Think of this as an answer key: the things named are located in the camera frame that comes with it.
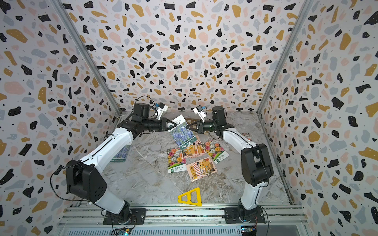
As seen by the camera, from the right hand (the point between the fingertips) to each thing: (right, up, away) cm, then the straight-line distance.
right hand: (188, 128), depth 81 cm
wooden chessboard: (+2, +4, -2) cm, 5 cm away
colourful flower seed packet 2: (+17, -16, +19) cm, 30 cm away
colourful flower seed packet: (-9, -22, +13) cm, 27 cm away
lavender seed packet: (-3, -4, 0) cm, 5 cm away
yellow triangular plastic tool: (0, -38, -1) cm, 38 cm away
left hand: (-6, +2, -3) cm, 7 cm away
